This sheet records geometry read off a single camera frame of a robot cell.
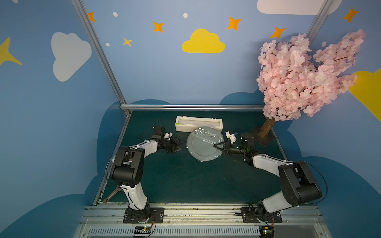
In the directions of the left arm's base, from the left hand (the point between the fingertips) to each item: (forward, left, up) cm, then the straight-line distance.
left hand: (184, 143), depth 94 cm
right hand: (-5, -19, +7) cm, 21 cm away
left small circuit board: (-45, +19, -10) cm, 50 cm away
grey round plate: (-4, -10, +6) cm, 12 cm away
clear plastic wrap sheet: (-3, -10, +6) cm, 12 cm away
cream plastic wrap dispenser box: (+17, -2, -1) cm, 17 cm away
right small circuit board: (-45, -44, -10) cm, 63 cm away
